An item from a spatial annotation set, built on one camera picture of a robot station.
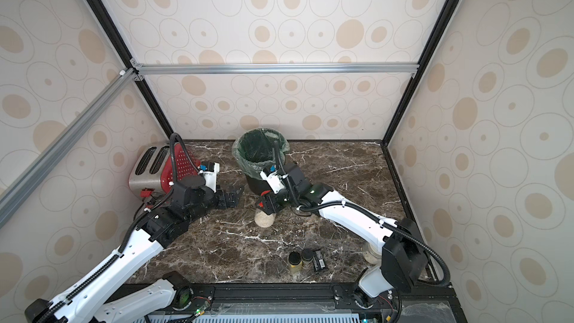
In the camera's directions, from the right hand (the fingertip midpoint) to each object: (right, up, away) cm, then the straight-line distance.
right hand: (271, 197), depth 78 cm
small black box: (+17, -24, +2) cm, 29 cm away
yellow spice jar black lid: (+9, -21, -6) cm, 23 cm away
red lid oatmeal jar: (-4, -8, +1) cm, 9 cm away
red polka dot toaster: (-48, +8, +8) cm, 49 cm away
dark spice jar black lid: (+12, -19, -6) cm, 24 cm away
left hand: (-10, +4, -6) cm, 12 cm away
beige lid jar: (+36, -23, +1) cm, 43 cm away
